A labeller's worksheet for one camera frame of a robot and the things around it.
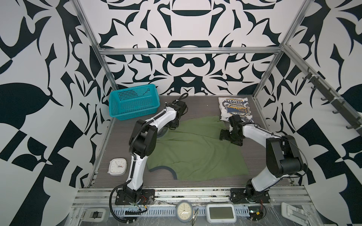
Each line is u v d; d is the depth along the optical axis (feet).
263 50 3.54
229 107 3.57
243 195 2.43
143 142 1.77
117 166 2.66
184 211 2.21
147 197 2.43
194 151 2.96
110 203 2.25
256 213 2.33
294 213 2.24
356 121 1.63
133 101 3.79
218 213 2.18
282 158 1.54
